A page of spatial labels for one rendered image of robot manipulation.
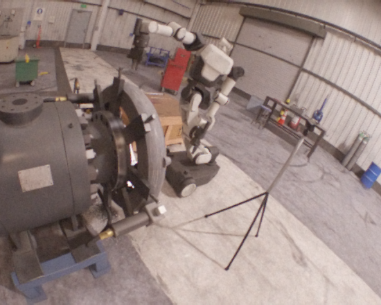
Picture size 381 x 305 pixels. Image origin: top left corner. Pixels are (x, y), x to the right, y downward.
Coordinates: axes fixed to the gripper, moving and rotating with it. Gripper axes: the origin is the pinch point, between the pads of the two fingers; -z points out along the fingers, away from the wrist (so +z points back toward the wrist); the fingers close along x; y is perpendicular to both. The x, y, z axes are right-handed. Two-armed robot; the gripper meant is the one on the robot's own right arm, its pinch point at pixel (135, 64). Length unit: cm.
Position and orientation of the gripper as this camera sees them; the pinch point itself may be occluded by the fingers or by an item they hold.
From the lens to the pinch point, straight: 114.3
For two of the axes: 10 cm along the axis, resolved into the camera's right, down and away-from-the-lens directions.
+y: -1.3, 4.1, -9.0
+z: 2.7, -8.6, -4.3
